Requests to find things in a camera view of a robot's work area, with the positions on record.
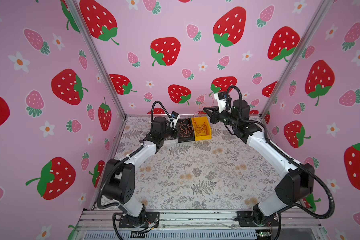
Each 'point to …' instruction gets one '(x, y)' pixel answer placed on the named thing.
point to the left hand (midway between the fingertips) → (180, 123)
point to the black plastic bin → (180, 138)
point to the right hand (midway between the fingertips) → (203, 107)
